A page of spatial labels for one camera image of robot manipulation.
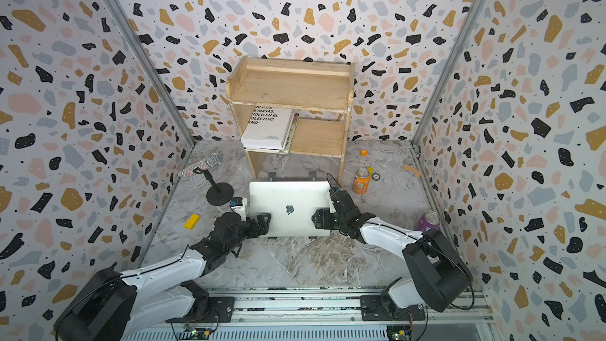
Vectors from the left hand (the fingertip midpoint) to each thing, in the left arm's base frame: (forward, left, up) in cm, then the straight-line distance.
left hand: (264, 216), depth 86 cm
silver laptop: (+4, -10, +1) cm, 11 cm away
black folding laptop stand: (+12, -18, +7) cm, 23 cm away
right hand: (0, -20, -2) cm, 20 cm away
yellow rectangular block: (+2, +29, -7) cm, 30 cm away
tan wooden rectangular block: (+26, -67, -9) cm, 73 cm away
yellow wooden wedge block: (+27, -45, -8) cm, 54 cm away
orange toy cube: (+38, -43, -7) cm, 58 cm away
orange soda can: (+15, -38, +1) cm, 40 cm away
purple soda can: (-4, -59, +2) cm, 59 cm away
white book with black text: (+26, -1, +20) cm, 32 cm away
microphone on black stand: (+14, +22, -7) cm, 27 cm away
